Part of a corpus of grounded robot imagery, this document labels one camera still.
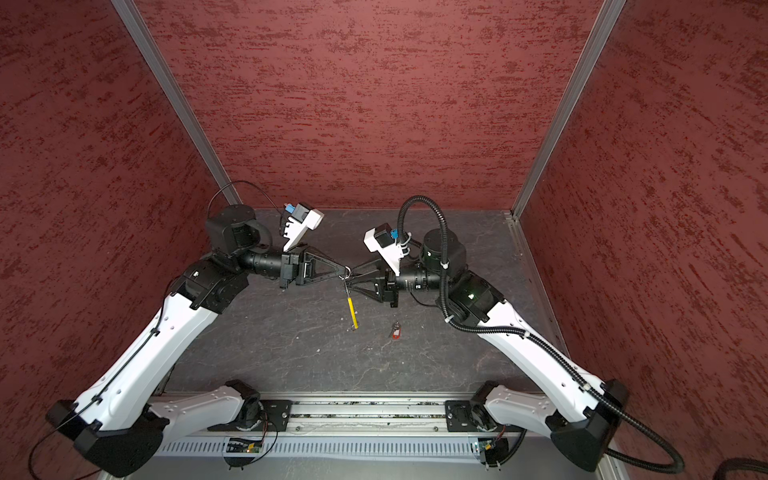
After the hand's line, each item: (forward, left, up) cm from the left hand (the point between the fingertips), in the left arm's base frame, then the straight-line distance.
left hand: (340, 279), depth 53 cm
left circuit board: (-22, +28, -44) cm, 57 cm away
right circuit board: (-22, -35, -41) cm, 59 cm away
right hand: (+1, -1, -3) cm, 4 cm away
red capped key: (+7, -11, -41) cm, 43 cm away
